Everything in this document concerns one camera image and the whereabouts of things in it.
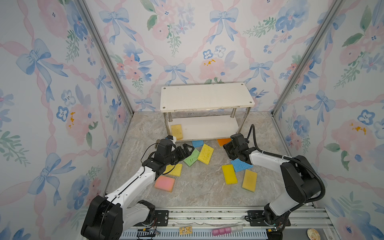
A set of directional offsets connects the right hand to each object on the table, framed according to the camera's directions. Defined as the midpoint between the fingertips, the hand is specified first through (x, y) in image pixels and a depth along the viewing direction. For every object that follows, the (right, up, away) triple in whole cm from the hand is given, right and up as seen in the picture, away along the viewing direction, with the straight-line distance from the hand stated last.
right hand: (222, 145), depth 94 cm
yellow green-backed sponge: (+14, -19, -9) cm, 25 cm away
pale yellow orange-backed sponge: (-29, +9, +4) cm, 30 cm away
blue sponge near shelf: (-15, +1, +5) cm, 16 cm away
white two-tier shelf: (-8, +24, +29) cm, 38 cm away
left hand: (-20, -1, -14) cm, 24 cm away
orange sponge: (+1, +2, +6) cm, 6 cm away
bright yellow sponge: (+4, -16, -6) cm, 18 cm away
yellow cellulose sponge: (-11, -6, +1) cm, 12 cm away
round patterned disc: (+38, -39, -24) cm, 60 cm away
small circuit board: (-22, -37, -24) cm, 50 cm away
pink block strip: (-2, -36, -25) cm, 44 cm away
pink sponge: (-34, -21, -9) cm, 41 cm away
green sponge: (-19, -8, -2) cm, 20 cm away
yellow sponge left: (-28, -15, -6) cm, 33 cm away
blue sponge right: (+10, -12, -4) cm, 16 cm away
